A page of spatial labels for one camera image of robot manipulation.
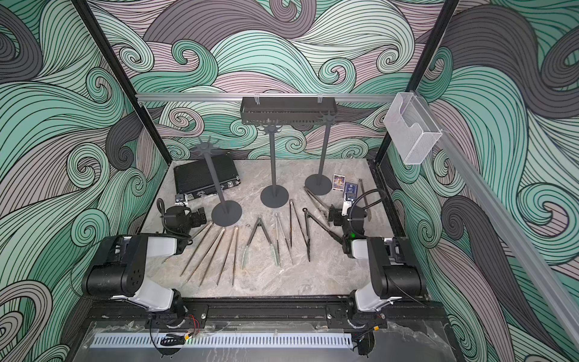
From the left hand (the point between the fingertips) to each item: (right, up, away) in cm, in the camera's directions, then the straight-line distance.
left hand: (191, 207), depth 94 cm
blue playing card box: (+72, +6, +13) cm, 74 cm away
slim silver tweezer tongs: (+38, -7, +1) cm, 38 cm away
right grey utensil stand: (+58, +10, +15) cm, 60 cm away
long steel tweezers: (+20, -11, -2) cm, 23 cm away
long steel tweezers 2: (+13, -11, -2) cm, 17 cm away
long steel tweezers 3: (+4, -15, -5) cm, 17 cm away
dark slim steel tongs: (+44, 0, +7) cm, 44 cm away
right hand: (+65, +1, -1) cm, 65 cm away
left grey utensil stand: (+13, -3, +4) cm, 14 cm away
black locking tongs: (+51, -4, +4) cm, 51 cm away
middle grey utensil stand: (+35, +4, +10) cm, 37 cm away
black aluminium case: (-7, +12, +19) cm, 24 cm away
